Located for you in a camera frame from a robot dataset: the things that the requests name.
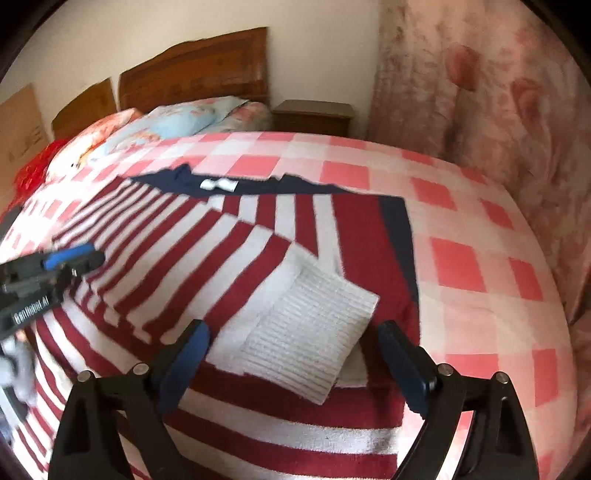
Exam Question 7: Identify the red white striped sweater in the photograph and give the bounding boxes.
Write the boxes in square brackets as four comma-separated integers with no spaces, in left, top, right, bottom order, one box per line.
[1,171,420,479]

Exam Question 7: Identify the grey gloved left hand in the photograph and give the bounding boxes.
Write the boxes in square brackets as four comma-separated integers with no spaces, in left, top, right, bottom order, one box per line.
[1,331,36,406]

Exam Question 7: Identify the red patterned bedsheet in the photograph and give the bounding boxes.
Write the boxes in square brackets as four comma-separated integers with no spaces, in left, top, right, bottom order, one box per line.
[13,139,68,203]

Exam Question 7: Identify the orange floral pillow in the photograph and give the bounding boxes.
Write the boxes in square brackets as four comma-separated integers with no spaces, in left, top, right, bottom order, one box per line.
[45,108,143,183]

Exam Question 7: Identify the light wooden louvered door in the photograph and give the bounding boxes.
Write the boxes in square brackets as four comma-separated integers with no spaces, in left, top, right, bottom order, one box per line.
[0,84,49,211]

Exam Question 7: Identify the pink checkered bed blanket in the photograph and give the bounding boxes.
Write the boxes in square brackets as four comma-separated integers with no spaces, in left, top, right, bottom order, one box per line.
[22,132,577,479]

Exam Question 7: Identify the small wooden headboard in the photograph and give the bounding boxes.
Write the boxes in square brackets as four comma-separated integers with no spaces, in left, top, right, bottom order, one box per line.
[51,78,117,140]

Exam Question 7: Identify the light blue floral pillow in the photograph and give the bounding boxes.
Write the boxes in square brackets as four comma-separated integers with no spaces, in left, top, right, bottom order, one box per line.
[99,96,249,154]

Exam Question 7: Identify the pink floral pillow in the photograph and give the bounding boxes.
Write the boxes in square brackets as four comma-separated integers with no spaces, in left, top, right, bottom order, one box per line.
[200,102,273,134]

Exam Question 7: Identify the large wooden headboard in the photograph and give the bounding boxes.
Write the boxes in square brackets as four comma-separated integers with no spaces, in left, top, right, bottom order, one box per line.
[118,27,270,113]

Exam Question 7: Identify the dark wooden nightstand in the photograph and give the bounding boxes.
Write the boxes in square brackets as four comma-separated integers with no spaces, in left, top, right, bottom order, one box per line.
[273,99,355,138]

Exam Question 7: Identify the floral pink curtain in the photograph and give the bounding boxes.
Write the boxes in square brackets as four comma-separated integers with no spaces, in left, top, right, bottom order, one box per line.
[366,0,591,324]

